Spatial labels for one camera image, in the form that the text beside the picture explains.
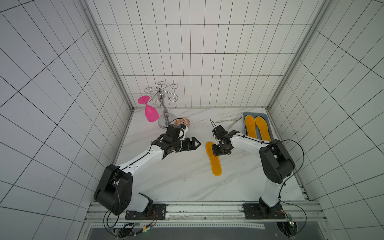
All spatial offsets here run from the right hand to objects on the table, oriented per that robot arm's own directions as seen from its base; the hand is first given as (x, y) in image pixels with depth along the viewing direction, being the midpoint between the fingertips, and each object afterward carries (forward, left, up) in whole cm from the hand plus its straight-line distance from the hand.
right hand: (211, 153), depth 93 cm
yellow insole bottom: (+25, -29, +1) cm, 38 cm away
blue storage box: (+34, -34, +1) cm, 48 cm away
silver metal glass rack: (+23, +33, +6) cm, 41 cm away
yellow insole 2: (-6, -3, -1) cm, 7 cm away
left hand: (-3, +12, +12) cm, 17 cm away
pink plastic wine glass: (+17, +40, +17) cm, 47 cm away
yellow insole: (+26, -38, 0) cm, 46 cm away
